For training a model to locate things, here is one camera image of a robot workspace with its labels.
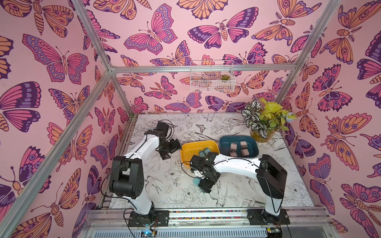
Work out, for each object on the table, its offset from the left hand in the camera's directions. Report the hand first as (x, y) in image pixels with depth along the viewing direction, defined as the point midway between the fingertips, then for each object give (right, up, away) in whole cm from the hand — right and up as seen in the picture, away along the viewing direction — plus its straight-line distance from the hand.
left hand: (179, 150), depth 90 cm
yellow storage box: (+5, -2, +9) cm, 11 cm away
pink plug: (+43, +2, +10) cm, 44 cm away
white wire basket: (+21, +47, +6) cm, 52 cm away
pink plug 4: (+42, -2, +5) cm, 42 cm away
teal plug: (+17, -2, +7) cm, 19 cm away
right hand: (+17, -18, -8) cm, 26 cm away
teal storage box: (+30, +1, +11) cm, 32 cm away
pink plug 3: (+34, -3, +5) cm, 35 cm away
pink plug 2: (+36, +1, +10) cm, 37 cm away
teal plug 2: (+13, +1, -20) cm, 24 cm away
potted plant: (+50, +19, -5) cm, 53 cm away
